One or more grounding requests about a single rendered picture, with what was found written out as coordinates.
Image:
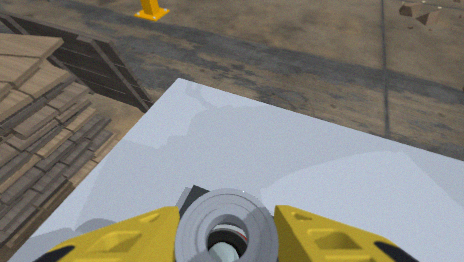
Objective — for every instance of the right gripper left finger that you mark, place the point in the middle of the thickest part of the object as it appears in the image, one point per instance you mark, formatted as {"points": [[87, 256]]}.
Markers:
{"points": [[149, 237]]}

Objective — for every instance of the yellow safety guard rail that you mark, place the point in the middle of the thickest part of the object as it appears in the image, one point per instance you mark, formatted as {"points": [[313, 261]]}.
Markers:
{"points": [[151, 10]]}

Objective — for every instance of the black square base with grey post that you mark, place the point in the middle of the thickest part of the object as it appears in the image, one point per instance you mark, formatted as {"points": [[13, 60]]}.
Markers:
{"points": [[221, 251]]}

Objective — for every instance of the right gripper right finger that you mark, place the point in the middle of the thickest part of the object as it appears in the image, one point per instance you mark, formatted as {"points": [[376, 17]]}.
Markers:
{"points": [[302, 234]]}

